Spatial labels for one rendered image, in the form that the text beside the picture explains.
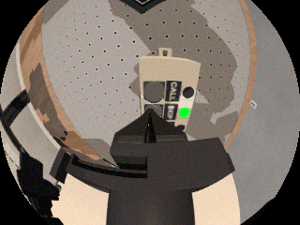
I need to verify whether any beige control panel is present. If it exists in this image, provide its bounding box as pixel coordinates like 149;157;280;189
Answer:
139;48;200;132

